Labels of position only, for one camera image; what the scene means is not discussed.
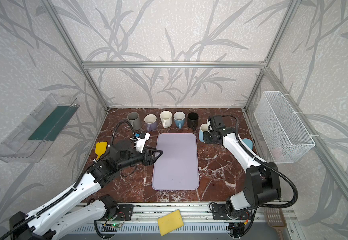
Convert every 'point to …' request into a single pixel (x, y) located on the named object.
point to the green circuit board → (109, 227)
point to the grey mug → (133, 118)
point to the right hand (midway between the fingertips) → (207, 132)
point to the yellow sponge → (170, 222)
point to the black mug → (192, 120)
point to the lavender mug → (150, 121)
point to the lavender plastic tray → (177, 168)
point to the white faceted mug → (166, 117)
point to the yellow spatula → (100, 149)
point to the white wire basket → (287, 137)
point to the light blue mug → (204, 127)
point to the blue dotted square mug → (179, 118)
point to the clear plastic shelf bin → (29, 143)
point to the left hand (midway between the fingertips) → (161, 147)
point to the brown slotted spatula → (276, 219)
